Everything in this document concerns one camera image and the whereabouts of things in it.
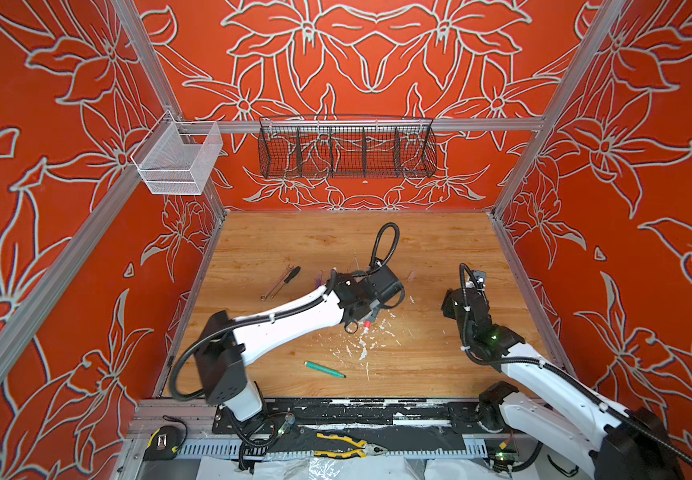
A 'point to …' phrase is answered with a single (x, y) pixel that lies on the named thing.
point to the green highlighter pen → (323, 369)
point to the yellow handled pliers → (366, 450)
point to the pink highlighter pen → (367, 325)
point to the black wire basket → (346, 147)
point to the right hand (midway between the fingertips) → (454, 291)
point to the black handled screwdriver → (288, 279)
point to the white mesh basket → (177, 157)
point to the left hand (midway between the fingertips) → (365, 297)
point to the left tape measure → (163, 444)
